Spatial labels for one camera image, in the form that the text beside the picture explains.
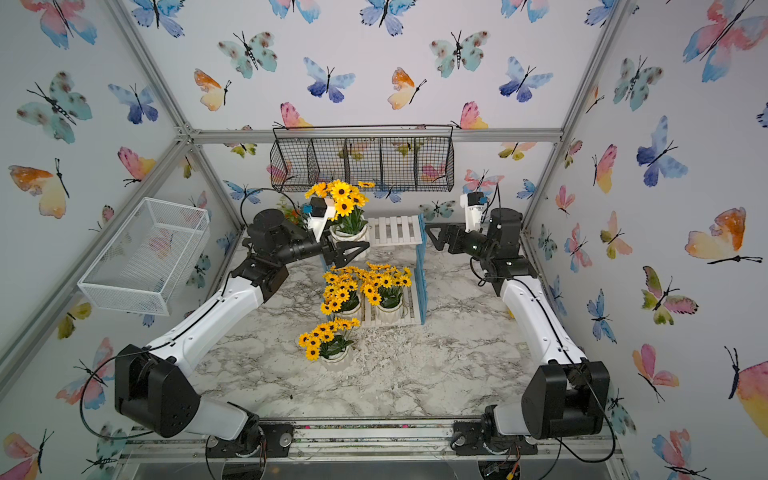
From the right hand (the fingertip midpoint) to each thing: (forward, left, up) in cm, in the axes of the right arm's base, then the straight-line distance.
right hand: (441, 224), depth 76 cm
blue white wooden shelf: (+3, +10, -6) cm, 12 cm away
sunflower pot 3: (-9, +14, -15) cm, 22 cm away
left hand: (-7, +19, +5) cm, 21 cm away
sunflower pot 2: (-13, +25, -13) cm, 31 cm away
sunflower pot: (-24, +28, -20) cm, 42 cm away
